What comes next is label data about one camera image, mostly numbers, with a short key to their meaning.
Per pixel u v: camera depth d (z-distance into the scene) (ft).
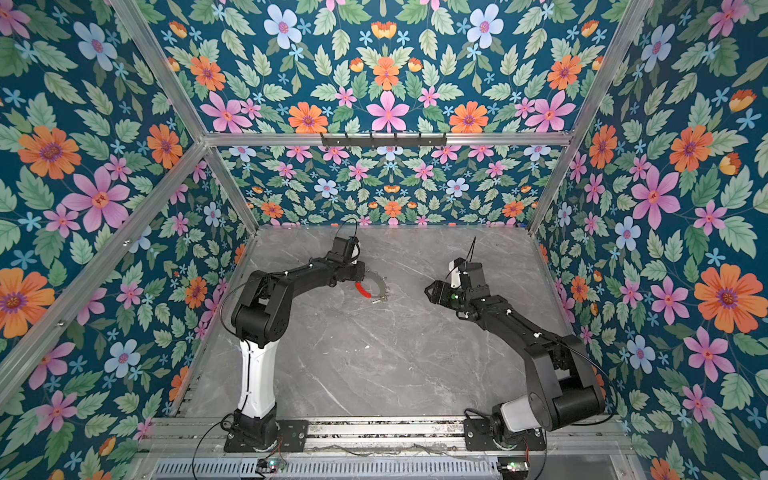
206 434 2.35
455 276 2.65
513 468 2.31
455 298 2.52
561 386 1.41
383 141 3.04
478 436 2.40
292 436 2.41
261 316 1.86
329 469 2.51
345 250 2.77
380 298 3.24
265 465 2.33
